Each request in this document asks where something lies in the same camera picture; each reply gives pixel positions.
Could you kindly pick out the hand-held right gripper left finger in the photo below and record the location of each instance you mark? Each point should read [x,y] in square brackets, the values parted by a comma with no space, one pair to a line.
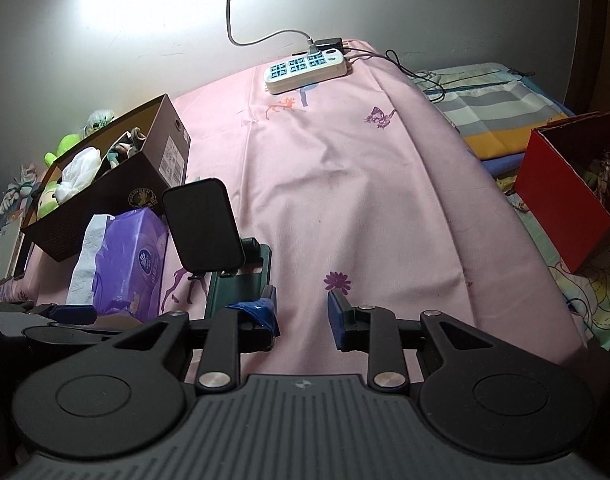
[257,312]

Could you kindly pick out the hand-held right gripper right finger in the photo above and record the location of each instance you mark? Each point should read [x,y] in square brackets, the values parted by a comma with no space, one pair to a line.
[337,320]

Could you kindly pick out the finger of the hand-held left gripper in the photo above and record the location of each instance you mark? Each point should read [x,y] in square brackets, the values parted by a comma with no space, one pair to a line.
[72,314]

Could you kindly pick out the brown cardboard shoe box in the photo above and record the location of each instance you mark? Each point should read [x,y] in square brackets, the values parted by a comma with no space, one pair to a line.
[95,210]

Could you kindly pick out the round green plush toy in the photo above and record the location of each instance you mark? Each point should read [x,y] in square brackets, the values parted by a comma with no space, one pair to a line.
[47,205]

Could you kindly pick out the white fuzzy cloth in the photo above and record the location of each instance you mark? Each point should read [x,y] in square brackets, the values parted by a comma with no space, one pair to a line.
[67,192]

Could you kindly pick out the white cloth bundle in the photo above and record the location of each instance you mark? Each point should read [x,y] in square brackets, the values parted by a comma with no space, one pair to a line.
[82,165]

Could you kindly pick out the grey fabric bundle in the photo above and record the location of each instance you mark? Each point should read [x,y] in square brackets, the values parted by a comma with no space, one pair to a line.
[122,147]

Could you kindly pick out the purple tissue pack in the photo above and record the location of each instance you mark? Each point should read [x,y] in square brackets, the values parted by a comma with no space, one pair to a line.
[130,255]

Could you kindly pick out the black phone stand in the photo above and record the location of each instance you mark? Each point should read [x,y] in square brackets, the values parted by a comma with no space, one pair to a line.
[200,225]

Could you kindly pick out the white plush doll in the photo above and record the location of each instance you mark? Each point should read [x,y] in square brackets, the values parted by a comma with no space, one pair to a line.
[15,190]

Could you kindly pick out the pink printed bedsheet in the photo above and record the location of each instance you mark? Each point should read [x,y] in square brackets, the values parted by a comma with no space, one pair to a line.
[360,185]

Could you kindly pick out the lime green plush toy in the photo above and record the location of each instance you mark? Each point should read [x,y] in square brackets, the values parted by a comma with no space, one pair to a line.
[67,145]

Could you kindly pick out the white fluffy doll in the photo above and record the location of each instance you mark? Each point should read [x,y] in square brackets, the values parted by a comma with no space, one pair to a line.
[99,119]

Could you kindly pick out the white power strip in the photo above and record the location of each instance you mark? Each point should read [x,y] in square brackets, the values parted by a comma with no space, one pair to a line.
[305,72]

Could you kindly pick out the red cardboard box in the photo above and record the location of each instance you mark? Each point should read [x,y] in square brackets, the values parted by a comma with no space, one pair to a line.
[560,195]

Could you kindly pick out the striped checkered cloth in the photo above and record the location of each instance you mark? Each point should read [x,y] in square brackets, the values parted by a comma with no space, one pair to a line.
[505,125]

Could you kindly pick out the cartoon printed sheet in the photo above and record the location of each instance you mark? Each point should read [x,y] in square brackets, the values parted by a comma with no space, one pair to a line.
[600,300]

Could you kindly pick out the black charger plug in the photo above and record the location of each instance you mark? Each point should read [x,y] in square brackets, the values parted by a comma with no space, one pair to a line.
[330,44]

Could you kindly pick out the brown wooden bed frame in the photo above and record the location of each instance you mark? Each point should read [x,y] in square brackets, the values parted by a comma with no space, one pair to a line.
[600,35]

